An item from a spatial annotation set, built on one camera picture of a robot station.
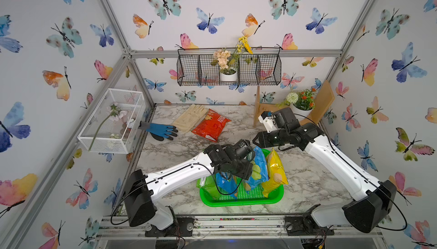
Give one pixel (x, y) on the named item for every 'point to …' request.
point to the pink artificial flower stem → (114, 112)
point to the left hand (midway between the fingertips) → (249, 171)
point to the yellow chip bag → (276, 175)
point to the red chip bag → (211, 125)
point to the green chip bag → (209, 183)
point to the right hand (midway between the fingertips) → (258, 138)
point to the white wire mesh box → (112, 125)
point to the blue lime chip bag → (259, 170)
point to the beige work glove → (186, 121)
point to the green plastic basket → (255, 198)
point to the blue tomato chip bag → (227, 182)
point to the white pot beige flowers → (227, 71)
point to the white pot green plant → (301, 104)
